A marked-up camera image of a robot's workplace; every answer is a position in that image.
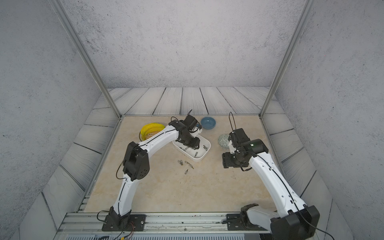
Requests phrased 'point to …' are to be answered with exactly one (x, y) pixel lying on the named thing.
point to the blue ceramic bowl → (208, 122)
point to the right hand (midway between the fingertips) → (230, 162)
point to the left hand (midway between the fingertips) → (199, 146)
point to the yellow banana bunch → (149, 127)
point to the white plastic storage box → (199, 154)
